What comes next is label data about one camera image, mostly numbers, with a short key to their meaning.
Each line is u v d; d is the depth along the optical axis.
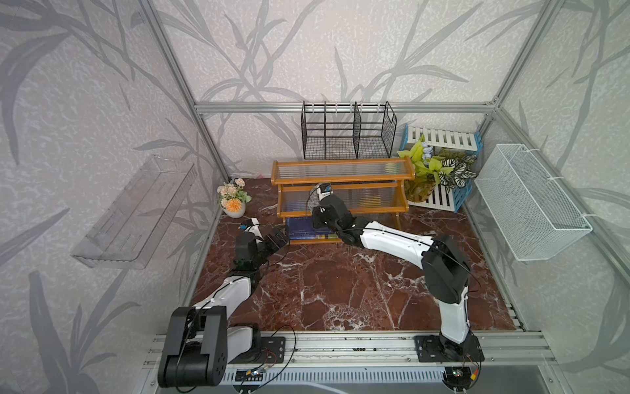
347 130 1.04
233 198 0.99
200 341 0.42
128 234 0.63
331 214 0.67
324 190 0.76
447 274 0.49
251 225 0.80
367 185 0.96
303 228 0.95
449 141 0.97
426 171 0.92
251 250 0.66
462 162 0.89
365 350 0.75
